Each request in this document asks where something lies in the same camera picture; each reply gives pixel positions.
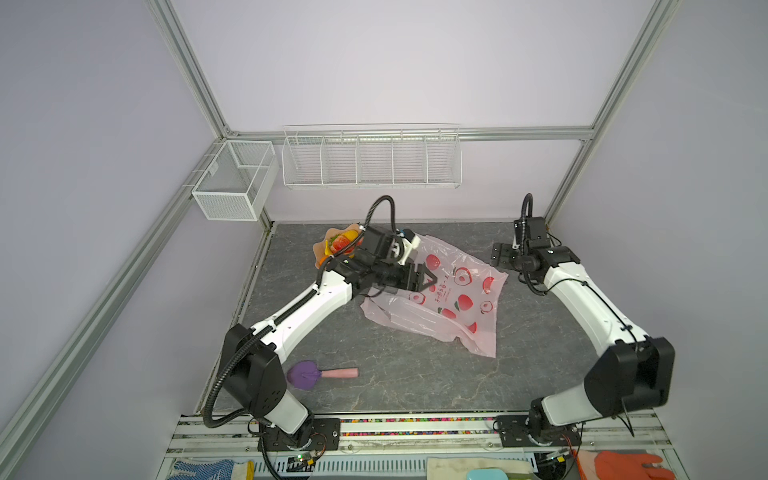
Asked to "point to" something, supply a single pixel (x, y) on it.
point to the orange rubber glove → (612, 465)
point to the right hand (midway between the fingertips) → (511, 257)
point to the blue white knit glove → (205, 471)
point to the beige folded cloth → (457, 468)
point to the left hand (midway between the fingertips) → (424, 281)
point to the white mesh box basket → (236, 183)
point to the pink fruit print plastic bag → (460, 304)
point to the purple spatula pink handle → (305, 374)
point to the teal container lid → (486, 474)
